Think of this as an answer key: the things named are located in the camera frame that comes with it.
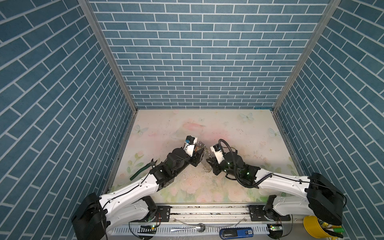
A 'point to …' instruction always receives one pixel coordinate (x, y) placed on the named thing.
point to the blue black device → (236, 232)
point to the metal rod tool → (200, 227)
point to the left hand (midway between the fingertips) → (200, 147)
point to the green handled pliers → (152, 163)
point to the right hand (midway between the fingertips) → (206, 158)
